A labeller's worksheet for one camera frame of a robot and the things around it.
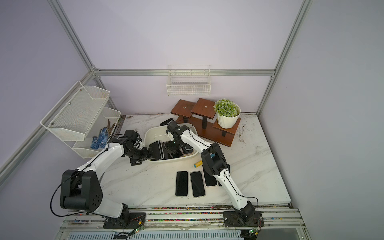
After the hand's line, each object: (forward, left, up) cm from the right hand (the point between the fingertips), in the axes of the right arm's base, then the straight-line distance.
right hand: (174, 149), depth 100 cm
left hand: (-12, +14, +7) cm, 20 cm away
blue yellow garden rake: (-11, -16, 0) cm, 19 cm away
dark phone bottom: (0, -8, +1) cm, 8 cm away
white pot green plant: (+6, -33, +28) cm, 44 cm away
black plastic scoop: (+25, +8, +1) cm, 26 cm away
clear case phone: (-23, -6, -1) cm, 23 cm away
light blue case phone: (-21, -22, 0) cm, 31 cm away
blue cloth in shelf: (-2, +43, +14) cm, 45 cm away
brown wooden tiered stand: (+13, -18, +20) cm, 30 cm away
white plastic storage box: (+13, +12, +2) cm, 18 cm away
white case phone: (-1, +11, +2) cm, 11 cm away
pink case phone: (-24, -15, 0) cm, 28 cm away
